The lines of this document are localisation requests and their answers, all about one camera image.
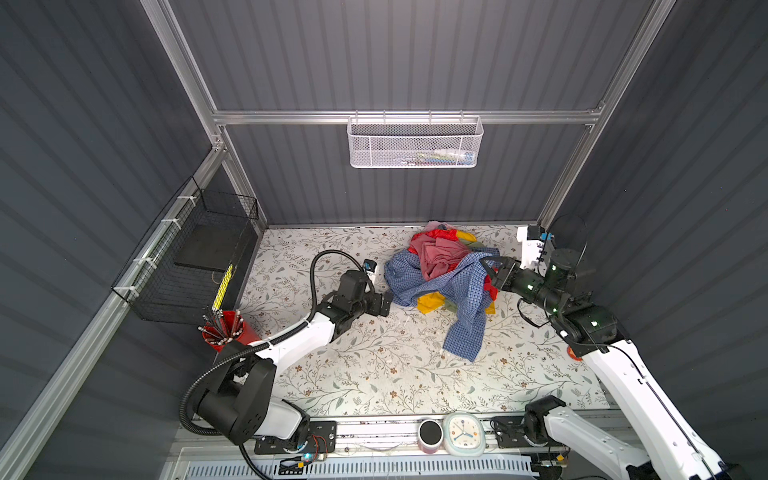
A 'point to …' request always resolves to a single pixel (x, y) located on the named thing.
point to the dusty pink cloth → (436, 255)
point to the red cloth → (452, 235)
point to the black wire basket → (177, 277)
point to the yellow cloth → (436, 301)
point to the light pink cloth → (433, 225)
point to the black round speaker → (430, 435)
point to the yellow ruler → (221, 295)
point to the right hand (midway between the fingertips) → (484, 262)
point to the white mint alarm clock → (464, 434)
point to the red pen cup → (226, 329)
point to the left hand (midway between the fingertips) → (379, 291)
